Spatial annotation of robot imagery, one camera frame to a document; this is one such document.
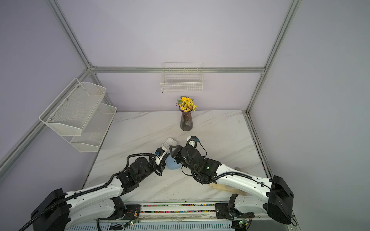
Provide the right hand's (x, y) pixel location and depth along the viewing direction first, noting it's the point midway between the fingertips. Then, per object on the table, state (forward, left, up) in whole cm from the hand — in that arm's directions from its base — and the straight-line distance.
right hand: (171, 151), depth 74 cm
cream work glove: (-13, -30, -21) cm, 39 cm away
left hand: (+2, +3, -6) cm, 7 cm away
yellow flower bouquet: (+32, -8, +4) cm, 33 cm away
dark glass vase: (+30, -7, -10) cm, 33 cm away
